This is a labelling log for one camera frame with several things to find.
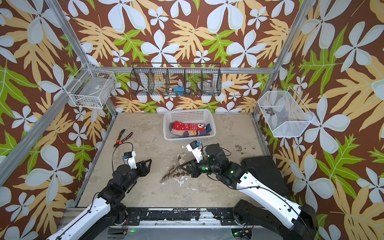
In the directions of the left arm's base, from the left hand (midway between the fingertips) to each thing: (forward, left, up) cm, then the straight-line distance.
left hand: (149, 159), depth 82 cm
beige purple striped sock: (+25, -25, -9) cm, 36 cm away
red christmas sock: (+29, -14, -6) cm, 33 cm away
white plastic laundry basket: (+39, -28, -6) cm, 48 cm away
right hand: (-10, -19, +12) cm, 24 cm away
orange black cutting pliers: (+19, +28, -12) cm, 36 cm away
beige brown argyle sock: (-10, -17, +8) cm, 21 cm away
